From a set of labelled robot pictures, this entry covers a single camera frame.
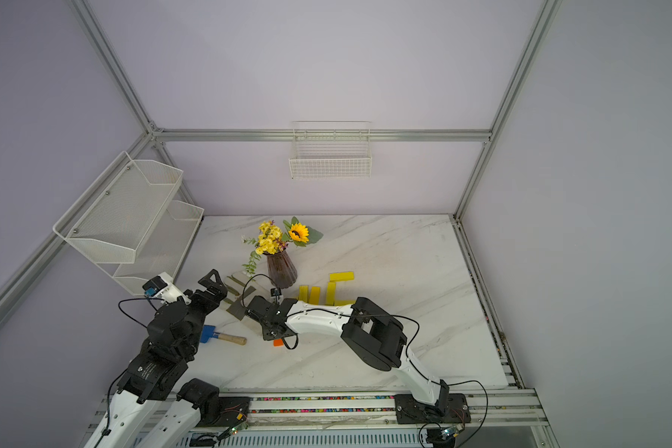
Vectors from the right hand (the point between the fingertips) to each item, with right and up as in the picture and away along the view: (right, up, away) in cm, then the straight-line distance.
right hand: (278, 331), depth 89 cm
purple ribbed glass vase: (0, +18, +7) cm, 20 cm away
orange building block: (0, -2, -3) cm, 4 cm away
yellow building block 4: (+7, +11, +7) cm, 15 cm away
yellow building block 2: (+16, +11, +8) cm, 21 cm away
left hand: (-15, +18, -17) cm, 29 cm away
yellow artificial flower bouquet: (+1, +30, -10) cm, 32 cm away
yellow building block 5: (+11, +10, +8) cm, 17 cm away
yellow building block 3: (+21, +8, +7) cm, 24 cm away
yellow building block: (+20, +16, +13) cm, 29 cm away
